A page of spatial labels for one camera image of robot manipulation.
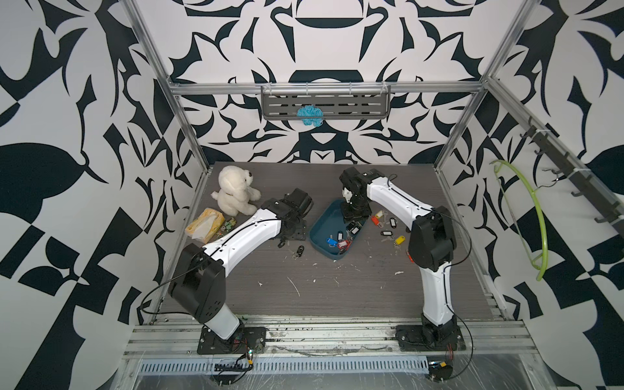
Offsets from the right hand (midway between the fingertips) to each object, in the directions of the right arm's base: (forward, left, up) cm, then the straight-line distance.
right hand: (348, 216), depth 93 cm
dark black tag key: (-10, +18, -8) cm, 22 cm away
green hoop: (-8, -49, +13) cm, 51 cm away
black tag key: (-3, -15, -7) cm, 17 cm away
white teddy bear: (+5, +42, +7) cm, 43 cm away
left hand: (-7, +21, +4) cm, 23 cm away
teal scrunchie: (+29, +14, +27) cm, 42 cm away
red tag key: (+3, -12, -8) cm, 15 cm away
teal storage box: (-1, +7, -6) cm, 9 cm away
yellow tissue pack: (-1, +55, -3) cm, 55 cm away
